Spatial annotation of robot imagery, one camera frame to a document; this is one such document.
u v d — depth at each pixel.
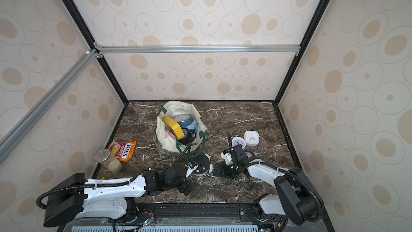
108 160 0.77
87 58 0.83
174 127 0.83
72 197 0.41
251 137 0.97
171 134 0.87
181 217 0.73
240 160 0.70
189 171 0.70
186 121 0.92
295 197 0.43
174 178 0.60
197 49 0.91
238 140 0.96
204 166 0.83
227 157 0.83
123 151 0.92
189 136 0.90
